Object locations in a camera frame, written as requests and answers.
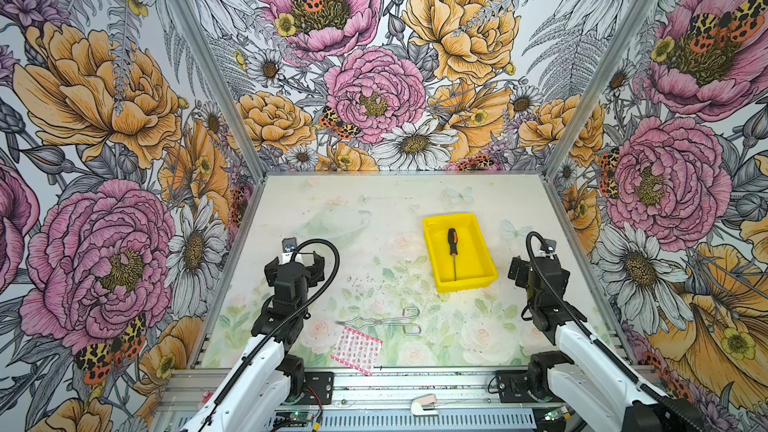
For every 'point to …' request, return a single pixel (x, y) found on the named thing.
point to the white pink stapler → (424, 405)
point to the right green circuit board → (552, 415)
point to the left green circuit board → (294, 415)
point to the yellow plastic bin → (474, 264)
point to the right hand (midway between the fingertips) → (535, 269)
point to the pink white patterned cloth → (357, 349)
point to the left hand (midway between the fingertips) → (297, 264)
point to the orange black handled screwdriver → (453, 239)
